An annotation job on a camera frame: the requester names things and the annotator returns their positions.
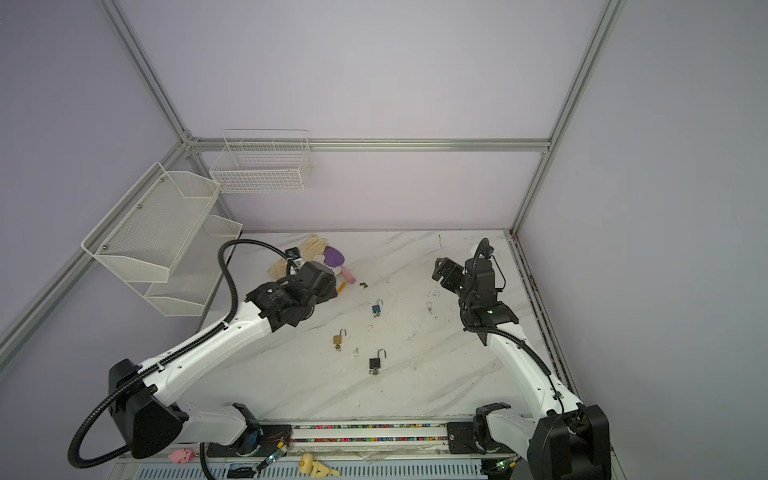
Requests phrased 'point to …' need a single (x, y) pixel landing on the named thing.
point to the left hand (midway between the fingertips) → (311, 286)
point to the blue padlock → (377, 308)
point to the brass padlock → (337, 339)
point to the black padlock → (375, 363)
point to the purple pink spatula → (335, 258)
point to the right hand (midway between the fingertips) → (446, 264)
